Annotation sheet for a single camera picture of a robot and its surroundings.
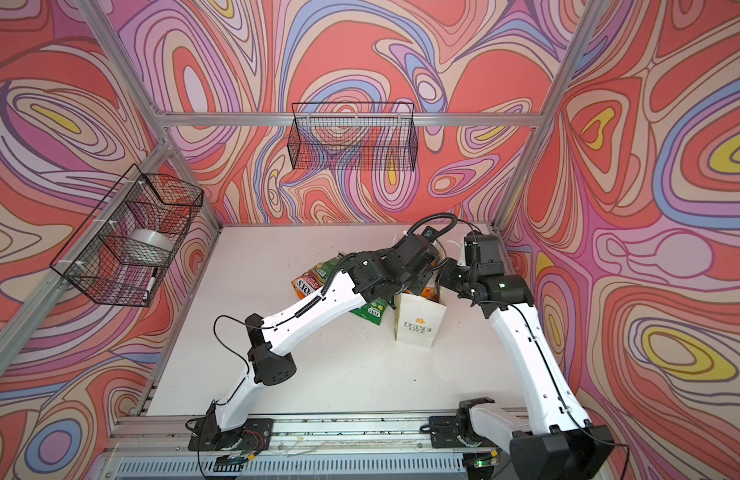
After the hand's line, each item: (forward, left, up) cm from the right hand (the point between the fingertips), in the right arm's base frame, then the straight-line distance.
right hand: (442, 278), depth 75 cm
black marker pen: (-2, +73, +3) cm, 73 cm away
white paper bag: (-7, +6, -8) cm, 12 cm away
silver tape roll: (+6, +71, +11) cm, 72 cm away
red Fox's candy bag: (+13, +40, -20) cm, 47 cm away
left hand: (+1, +5, +3) cm, 6 cm away
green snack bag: (+17, +34, -16) cm, 41 cm away
